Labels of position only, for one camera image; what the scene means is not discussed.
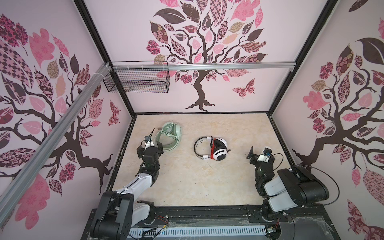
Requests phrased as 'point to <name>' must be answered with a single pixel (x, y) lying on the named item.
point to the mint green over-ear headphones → (169, 136)
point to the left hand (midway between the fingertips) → (150, 144)
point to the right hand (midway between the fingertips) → (261, 148)
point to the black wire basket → (138, 77)
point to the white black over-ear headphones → (219, 148)
